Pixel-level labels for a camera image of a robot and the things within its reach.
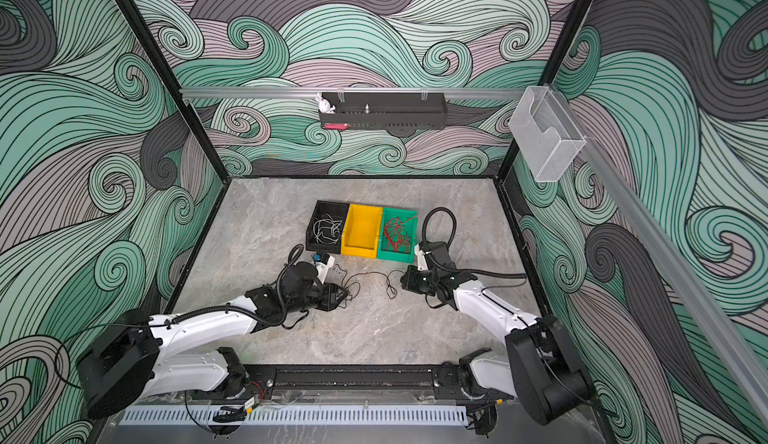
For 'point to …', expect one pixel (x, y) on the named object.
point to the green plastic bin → (411, 227)
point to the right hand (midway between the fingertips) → (401, 279)
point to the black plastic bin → (337, 211)
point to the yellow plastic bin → (361, 231)
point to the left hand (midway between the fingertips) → (345, 291)
